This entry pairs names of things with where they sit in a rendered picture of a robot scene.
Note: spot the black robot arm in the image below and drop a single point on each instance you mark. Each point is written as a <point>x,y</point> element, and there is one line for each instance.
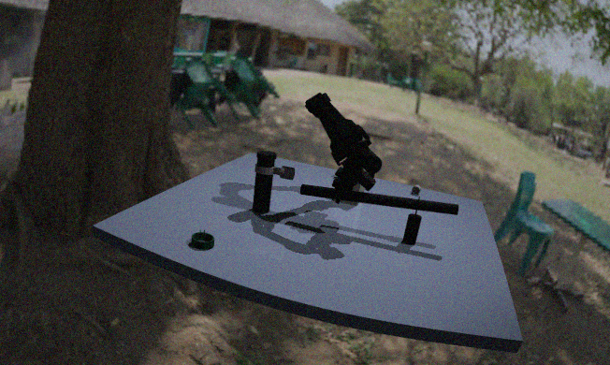
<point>346,139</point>

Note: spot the dark green ring band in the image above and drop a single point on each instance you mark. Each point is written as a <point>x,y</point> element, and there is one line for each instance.
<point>204,237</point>

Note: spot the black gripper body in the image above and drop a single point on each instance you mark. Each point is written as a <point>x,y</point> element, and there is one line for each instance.
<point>349,173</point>

